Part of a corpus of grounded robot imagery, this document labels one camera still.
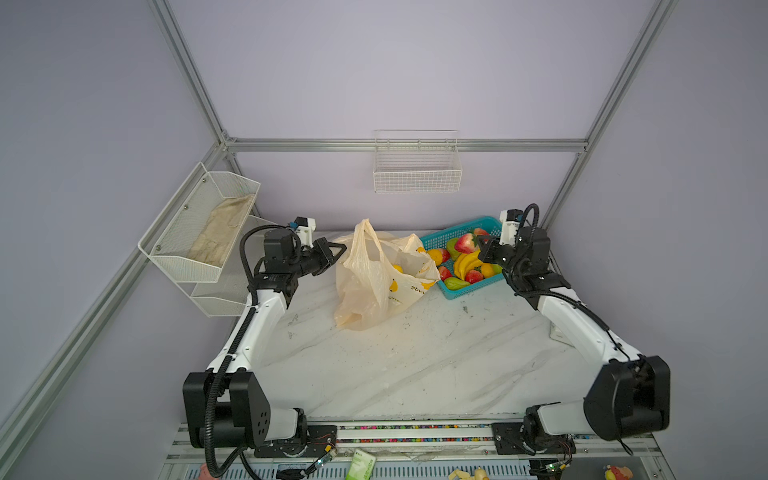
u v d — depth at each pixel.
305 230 0.73
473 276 1.01
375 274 0.73
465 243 0.83
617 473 0.67
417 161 0.94
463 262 1.04
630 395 0.41
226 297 0.74
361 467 0.68
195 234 0.78
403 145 0.93
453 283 0.96
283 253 0.60
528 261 0.62
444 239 1.08
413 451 0.73
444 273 1.03
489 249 0.72
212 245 0.76
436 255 1.04
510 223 0.72
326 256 0.69
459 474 0.68
